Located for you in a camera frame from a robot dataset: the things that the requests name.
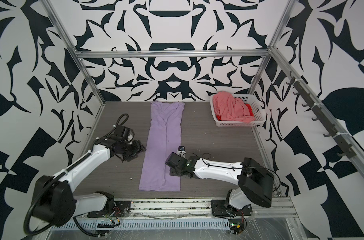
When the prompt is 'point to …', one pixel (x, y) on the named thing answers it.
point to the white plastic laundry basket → (258, 114)
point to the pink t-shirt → (229, 108)
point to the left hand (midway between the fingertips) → (143, 149)
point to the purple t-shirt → (164, 137)
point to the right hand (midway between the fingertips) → (172, 170)
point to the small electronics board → (236, 226)
